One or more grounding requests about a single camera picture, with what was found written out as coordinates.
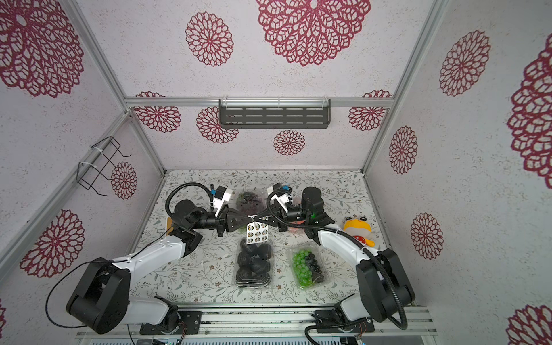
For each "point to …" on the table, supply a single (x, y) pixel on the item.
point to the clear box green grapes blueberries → (309, 267)
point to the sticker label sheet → (256, 233)
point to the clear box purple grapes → (250, 203)
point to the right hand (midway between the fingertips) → (255, 220)
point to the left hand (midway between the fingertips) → (251, 221)
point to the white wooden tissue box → (169, 224)
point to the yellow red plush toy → (361, 228)
